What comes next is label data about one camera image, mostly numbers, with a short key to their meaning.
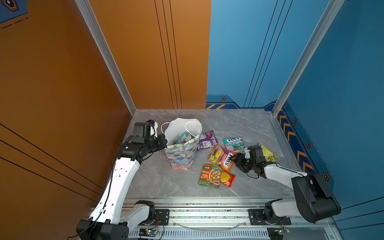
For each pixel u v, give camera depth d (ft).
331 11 2.32
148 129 1.87
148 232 2.32
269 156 2.95
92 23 2.43
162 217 2.43
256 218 2.38
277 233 2.33
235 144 3.22
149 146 1.96
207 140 3.30
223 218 2.47
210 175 2.84
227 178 2.79
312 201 1.40
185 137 2.92
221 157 3.00
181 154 2.53
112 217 1.24
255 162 2.33
